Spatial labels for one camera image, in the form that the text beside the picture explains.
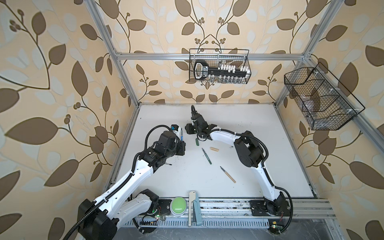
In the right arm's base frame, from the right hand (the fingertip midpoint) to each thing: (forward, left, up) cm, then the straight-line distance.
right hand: (188, 127), depth 100 cm
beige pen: (-31, -23, -5) cm, 39 cm away
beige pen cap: (-14, -17, -5) cm, 22 cm away
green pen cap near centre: (-9, -6, -5) cm, 12 cm away
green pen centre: (-20, -12, -5) cm, 24 cm away
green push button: (-46, +4, -2) cm, 47 cm away
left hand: (-20, 0, +13) cm, 24 cm away
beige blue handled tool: (-42, -3, -3) cm, 43 cm away
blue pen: (-17, +3, +16) cm, 24 cm away
